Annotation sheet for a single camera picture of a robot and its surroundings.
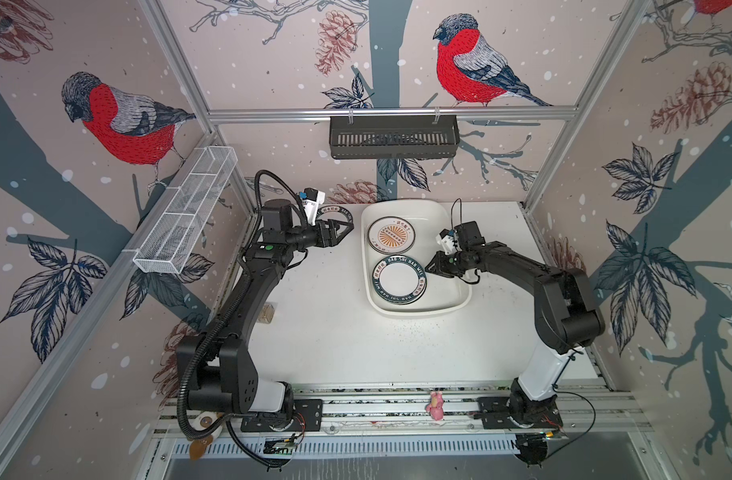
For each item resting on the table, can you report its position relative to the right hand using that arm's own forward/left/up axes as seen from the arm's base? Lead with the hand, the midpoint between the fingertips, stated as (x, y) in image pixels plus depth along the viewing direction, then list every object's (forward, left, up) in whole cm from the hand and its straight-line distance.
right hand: (429, 265), depth 95 cm
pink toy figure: (-39, +1, -5) cm, 39 cm away
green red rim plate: (-9, +9, -5) cm, 13 cm away
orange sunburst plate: (+17, +12, -5) cm, 22 cm away
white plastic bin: (-8, -4, -5) cm, 10 cm away
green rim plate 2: (-2, +10, -6) cm, 11 cm away
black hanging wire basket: (+39, +12, +23) cm, 47 cm away
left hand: (-2, +24, +23) cm, 33 cm away
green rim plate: (+29, +36, -6) cm, 46 cm away
